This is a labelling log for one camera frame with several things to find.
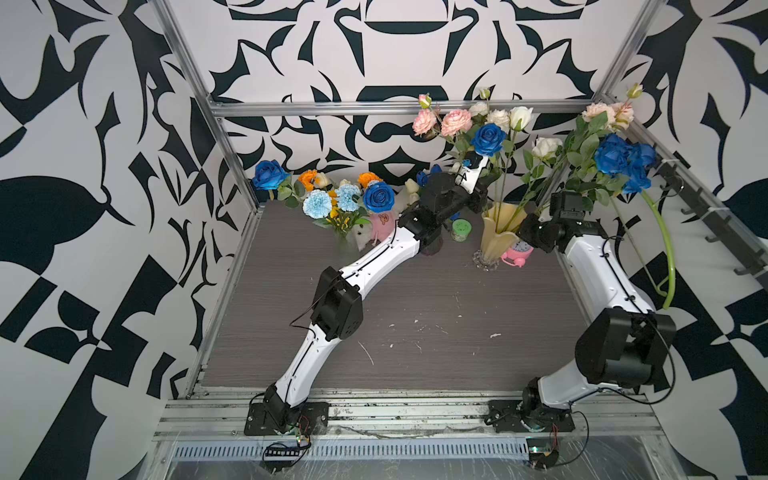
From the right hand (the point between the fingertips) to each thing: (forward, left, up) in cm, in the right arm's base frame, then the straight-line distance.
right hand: (520, 224), depth 87 cm
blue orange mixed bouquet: (-5, +49, +14) cm, 52 cm away
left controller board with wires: (-52, +65, -24) cm, 87 cm away
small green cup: (+12, +12, -16) cm, 24 cm away
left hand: (+3, +13, +18) cm, 23 cm away
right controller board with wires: (-52, +2, -21) cm, 56 cm away
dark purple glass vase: (-17, +29, +13) cm, 36 cm away
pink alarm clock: (+3, -6, -20) cm, 21 cm away
